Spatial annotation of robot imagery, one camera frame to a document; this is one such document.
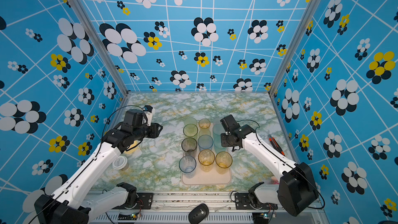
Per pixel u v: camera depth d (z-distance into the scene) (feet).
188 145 2.82
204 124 3.25
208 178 2.64
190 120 3.43
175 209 2.37
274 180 2.47
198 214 2.23
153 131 2.23
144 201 2.41
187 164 2.59
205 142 2.64
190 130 2.91
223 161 2.77
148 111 2.23
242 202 2.38
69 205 1.25
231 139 1.90
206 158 2.48
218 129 3.12
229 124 2.11
